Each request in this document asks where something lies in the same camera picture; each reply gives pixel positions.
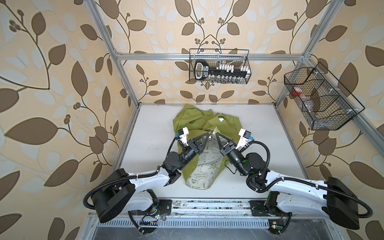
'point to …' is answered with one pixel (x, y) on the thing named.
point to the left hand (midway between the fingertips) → (210, 136)
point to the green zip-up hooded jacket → (201, 173)
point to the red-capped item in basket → (297, 91)
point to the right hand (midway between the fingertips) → (216, 136)
